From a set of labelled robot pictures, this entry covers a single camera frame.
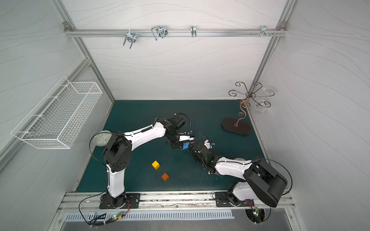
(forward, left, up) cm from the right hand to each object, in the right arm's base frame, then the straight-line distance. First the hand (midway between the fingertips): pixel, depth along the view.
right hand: (189, 147), depth 87 cm
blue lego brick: (0, +2, +1) cm, 2 cm away
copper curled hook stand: (+48, -47, -10) cm, 68 cm away
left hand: (+1, +5, 0) cm, 5 cm away
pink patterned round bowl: (-6, -30, -1) cm, 30 cm away
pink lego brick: (0, -2, +6) cm, 7 cm away
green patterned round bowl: (+5, +60, -3) cm, 60 cm away
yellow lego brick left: (-11, +19, -2) cm, 22 cm away
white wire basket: (-2, +63, +27) cm, 69 cm away
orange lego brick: (-17, +13, -4) cm, 22 cm away
